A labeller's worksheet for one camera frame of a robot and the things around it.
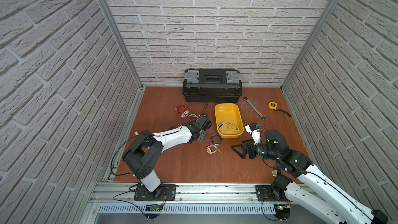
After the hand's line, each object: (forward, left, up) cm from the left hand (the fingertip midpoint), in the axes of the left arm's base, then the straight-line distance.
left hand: (199, 129), depth 91 cm
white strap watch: (+11, +4, -1) cm, 12 cm away
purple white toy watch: (+12, +10, -2) cm, 16 cm away
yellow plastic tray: (+8, -19, -2) cm, 21 cm away
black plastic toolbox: (+25, -8, +13) cm, 29 cm away
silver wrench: (+28, -34, -3) cm, 44 cm away
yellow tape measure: (+19, -52, -1) cm, 56 cm away
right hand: (-16, -19, +13) cm, 28 cm away
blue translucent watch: (-5, -10, -4) cm, 12 cm away
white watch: (+3, -15, -3) cm, 16 cm away
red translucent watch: (+17, +14, -3) cm, 22 cm away
